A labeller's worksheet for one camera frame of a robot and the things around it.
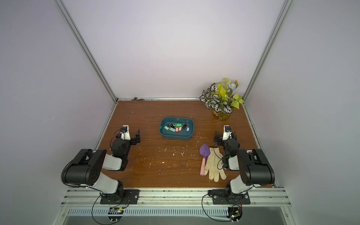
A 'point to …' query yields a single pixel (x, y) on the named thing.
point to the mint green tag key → (172, 129)
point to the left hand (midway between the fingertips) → (132, 129)
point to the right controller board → (235, 213)
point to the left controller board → (115, 210)
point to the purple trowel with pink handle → (205, 151)
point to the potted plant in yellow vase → (221, 99)
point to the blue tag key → (187, 130)
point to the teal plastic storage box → (171, 122)
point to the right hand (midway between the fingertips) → (225, 128)
